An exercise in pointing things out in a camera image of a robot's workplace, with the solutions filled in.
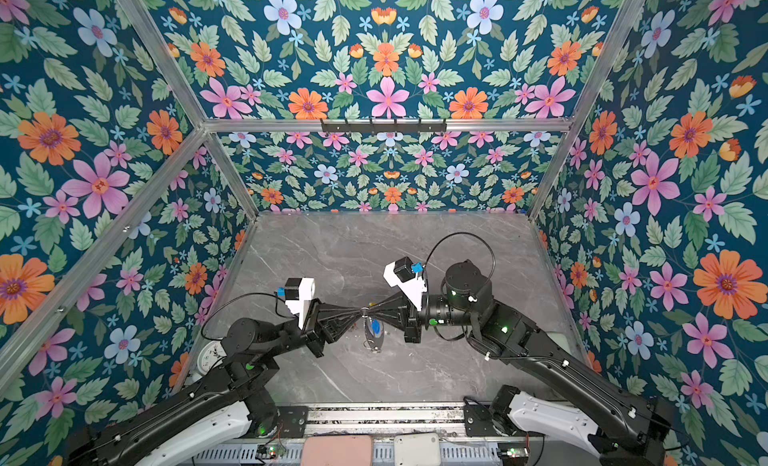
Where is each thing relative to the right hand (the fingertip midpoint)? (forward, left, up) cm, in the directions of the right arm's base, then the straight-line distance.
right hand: (371, 310), depth 54 cm
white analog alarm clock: (+3, +48, -32) cm, 58 cm away
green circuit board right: (-19, -32, -37) cm, 52 cm away
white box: (-18, -9, -35) cm, 41 cm away
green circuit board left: (-18, +27, -36) cm, 48 cm away
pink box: (-18, +10, -36) cm, 41 cm away
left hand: (-2, +2, +2) cm, 4 cm away
